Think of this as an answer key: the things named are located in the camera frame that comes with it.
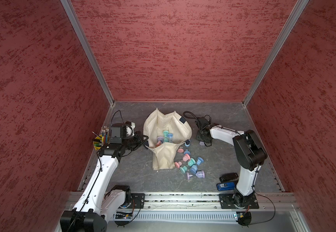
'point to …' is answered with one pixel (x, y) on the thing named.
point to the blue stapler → (225, 186)
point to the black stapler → (229, 177)
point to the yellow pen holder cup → (99, 140)
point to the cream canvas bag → (154, 123)
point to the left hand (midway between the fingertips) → (148, 140)
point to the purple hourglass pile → (160, 138)
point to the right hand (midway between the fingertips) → (201, 140)
